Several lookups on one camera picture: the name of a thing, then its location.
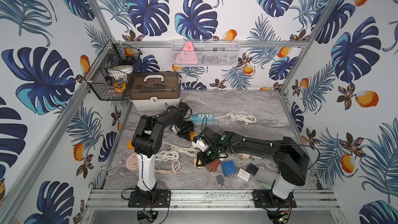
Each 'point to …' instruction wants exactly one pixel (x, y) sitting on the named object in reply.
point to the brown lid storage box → (154, 90)
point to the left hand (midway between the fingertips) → (194, 130)
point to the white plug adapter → (243, 174)
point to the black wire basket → (109, 79)
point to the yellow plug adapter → (199, 163)
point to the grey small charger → (220, 180)
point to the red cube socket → (213, 166)
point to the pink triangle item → (187, 56)
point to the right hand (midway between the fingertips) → (198, 163)
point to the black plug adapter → (252, 169)
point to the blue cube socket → (228, 168)
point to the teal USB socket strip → (199, 117)
